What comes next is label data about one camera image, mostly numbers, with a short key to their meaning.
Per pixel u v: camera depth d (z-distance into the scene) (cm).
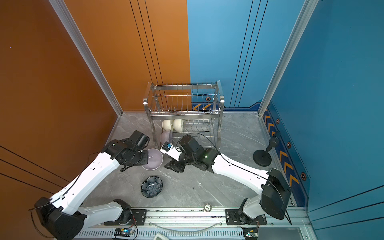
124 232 70
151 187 82
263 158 92
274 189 40
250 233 70
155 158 78
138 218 74
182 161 63
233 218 72
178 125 97
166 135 89
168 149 61
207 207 71
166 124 97
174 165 61
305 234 70
